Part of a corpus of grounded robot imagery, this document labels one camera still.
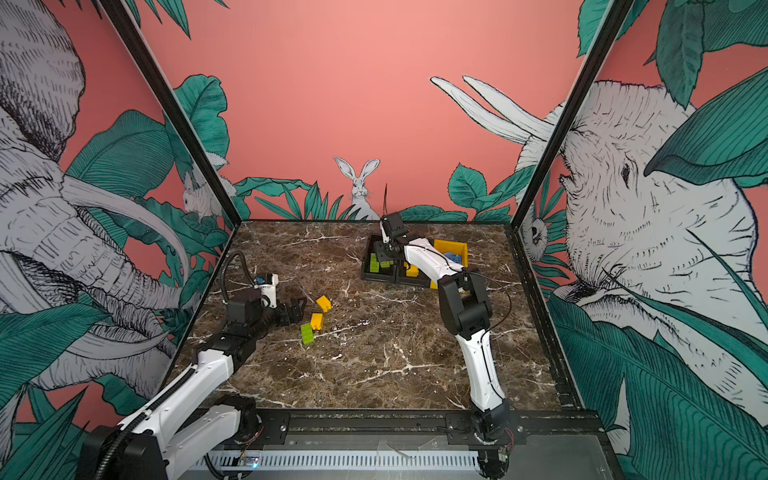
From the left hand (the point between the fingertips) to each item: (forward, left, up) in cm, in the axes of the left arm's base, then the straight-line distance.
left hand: (294, 295), depth 84 cm
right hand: (+20, -25, -3) cm, 32 cm away
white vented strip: (-38, +6, -13) cm, 41 cm away
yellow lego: (+3, -6, -11) cm, 13 cm away
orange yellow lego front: (+17, -37, -14) cm, 43 cm away
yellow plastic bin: (+22, -51, -7) cm, 57 cm away
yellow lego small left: (-3, -5, -11) cm, 12 cm away
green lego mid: (-7, -2, -13) cm, 14 cm away
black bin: (+17, -27, -11) cm, 34 cm away
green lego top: (+17, -23, -10) cm, 30 cm away
